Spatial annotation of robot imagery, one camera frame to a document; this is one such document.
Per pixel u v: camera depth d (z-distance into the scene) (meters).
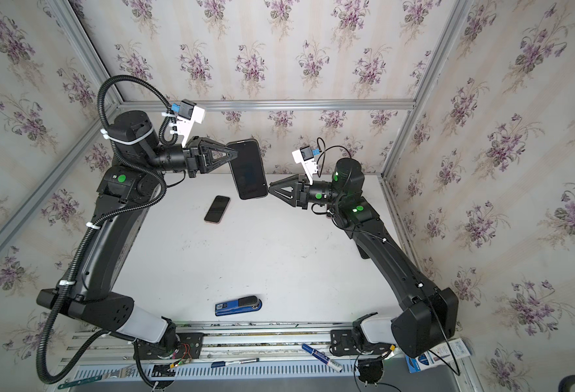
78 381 0.67
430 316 0.38
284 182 0.61
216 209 1.08
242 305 0.78
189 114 0.46
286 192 0.63
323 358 0.70
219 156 0.53
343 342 0.73
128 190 0.43
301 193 0.55
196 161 0.48
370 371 0.71
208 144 0.50
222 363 0.70
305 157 0.55
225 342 0.75
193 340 0.74
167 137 0.47
